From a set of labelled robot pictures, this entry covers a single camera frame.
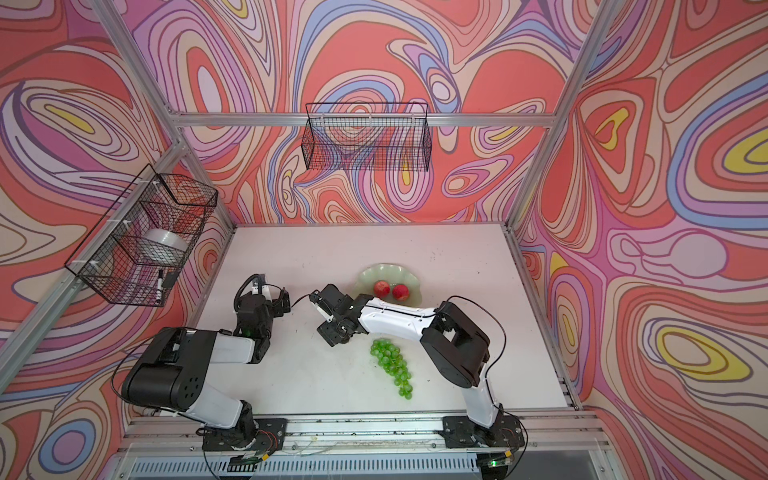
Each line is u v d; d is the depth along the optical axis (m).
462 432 0.74
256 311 0.72
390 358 0.82
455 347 0.49
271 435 0.73
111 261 0.68
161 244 0.69
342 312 0.66
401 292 0.96
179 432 0.75
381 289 0.96
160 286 0.72
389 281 1.00
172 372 0.45
